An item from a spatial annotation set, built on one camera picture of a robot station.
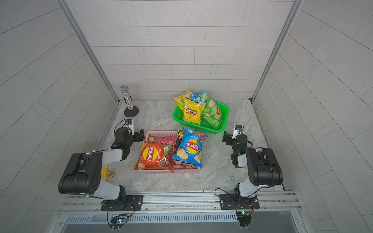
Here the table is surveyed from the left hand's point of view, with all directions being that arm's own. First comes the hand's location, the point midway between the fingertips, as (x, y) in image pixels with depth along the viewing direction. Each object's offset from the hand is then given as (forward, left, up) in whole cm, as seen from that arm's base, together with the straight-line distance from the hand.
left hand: (139, 127), depth 94 cm
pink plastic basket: (-27, -18, 0) cm, 33 cm away
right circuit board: (-48, -60, -5) cm, 77 cm away
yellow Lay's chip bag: (+8, -35, +8) cm, 37 cm away
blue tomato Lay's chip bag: (-20, -34, +11) cm, 41 cm away
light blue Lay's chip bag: (+18, -42, +10) cm, 46 cm away
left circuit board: (-49, -2, -4) cm, 49 cm away
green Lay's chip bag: (+5, -48, +7) cm, 48 cm away
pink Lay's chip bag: (-11, -21, +4) cm, 24 cm away
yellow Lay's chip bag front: (+16, -26, +10) cm, 32 cm away
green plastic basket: (+9, -25, +2) cm, 27 cm away
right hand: (-1, -61, +1) cm, 61 cm away
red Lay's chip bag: (-23, -16, +9) cm, 30 cm away
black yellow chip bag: (-10, -28, +6) cm, 30 cm away
